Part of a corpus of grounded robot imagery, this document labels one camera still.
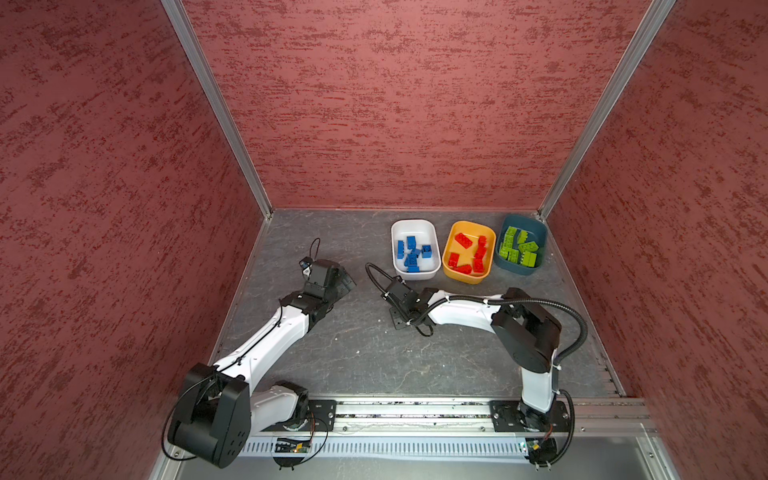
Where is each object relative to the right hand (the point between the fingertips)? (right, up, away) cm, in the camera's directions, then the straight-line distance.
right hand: (401, 321), depth 91 cm
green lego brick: (+42, +28, +19) cm, 54 cm away
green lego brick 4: (+48, +23, +18) cm, 56 cm away
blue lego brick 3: (+9, +22, +13) cm, 27 cm away
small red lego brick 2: (+29, +22, +13) cm, 38 cm away
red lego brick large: (+31, +25, +18) cm, 44 cm away
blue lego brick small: (+4, +18, +12) cm, 22 cm away
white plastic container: (+10, +29, +21) cm, 37 cm away
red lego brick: (+28, +16, +11) cm, 34 cm away
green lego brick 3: (+39, +23, +15) cm, 48 cm away
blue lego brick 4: (+6, +21, +15) cm, 26 cm away
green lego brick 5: (+42, +20, +15) cm, 48 cm away
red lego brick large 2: (+22, +15, +9) cm, 28 cm away
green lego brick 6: (+46, +19, +12) cm, 51 cm away
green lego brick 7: (+39, +20, +15) cm, 46 cm away
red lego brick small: (+24, +25, +19) cm, 40 cm away
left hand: (-19, +11, -4) cm, 22 cm away
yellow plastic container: (+25, +21, +16) cm, 36 cm away
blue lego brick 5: (+4, +16, +9) cm, 19 cm away
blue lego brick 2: (+4, +25, +15) cm, 29 cm away
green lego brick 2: (+47, +27, +18) cm, 57 cm away
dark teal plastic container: (+54, +29, +22) cm, 65 cm away
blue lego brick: (0, +22, +15) cm, 27 cm away
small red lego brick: (+19, +18, +12) cm, 29 cm away
